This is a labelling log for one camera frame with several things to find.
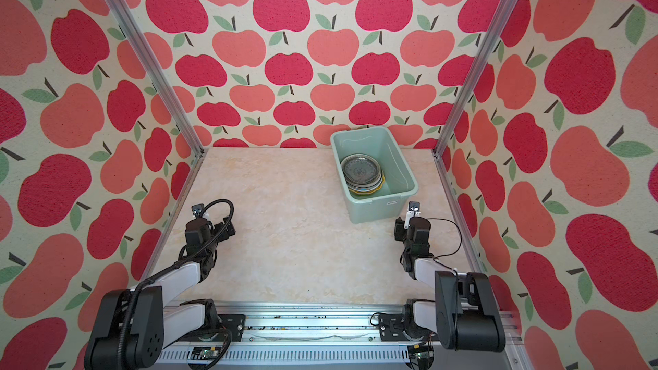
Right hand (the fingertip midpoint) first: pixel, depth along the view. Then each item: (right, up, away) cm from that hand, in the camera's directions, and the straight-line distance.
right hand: (415, 218), depth 91 cm
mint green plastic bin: (-10, +7, -4) cm, 13 cm away
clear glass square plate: (-18, +18, +17) cm, 30 cm away
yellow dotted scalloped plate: (-19, +9, +12) cm, 24 cm away
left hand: (-70, -1, -1) cm, 70 cm away
